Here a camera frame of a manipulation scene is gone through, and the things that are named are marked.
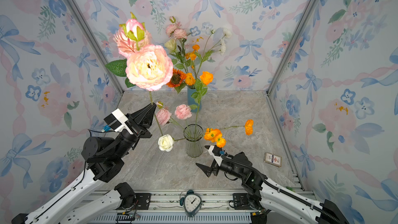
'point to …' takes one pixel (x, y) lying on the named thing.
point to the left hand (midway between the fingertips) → (152, 103)
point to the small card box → (273, 159)
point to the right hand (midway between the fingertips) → (202, 153)
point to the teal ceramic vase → (190, 101)
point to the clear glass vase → (194, 133)
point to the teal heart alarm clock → (192, 202)
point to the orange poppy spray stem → (215, 136)
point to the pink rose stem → (183, 111)
